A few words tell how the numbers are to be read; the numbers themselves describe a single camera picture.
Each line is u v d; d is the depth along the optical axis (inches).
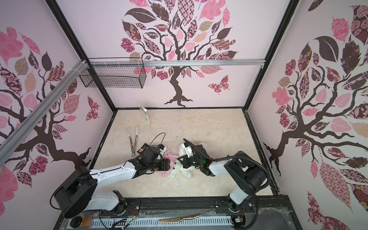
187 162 30.6
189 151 31.3
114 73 37.3
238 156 20.7
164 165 29.6
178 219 27.4
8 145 19.6
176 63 36.3
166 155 32.1
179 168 32.2
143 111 39.8
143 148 37.3
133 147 37.8
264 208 28.7
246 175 18.1
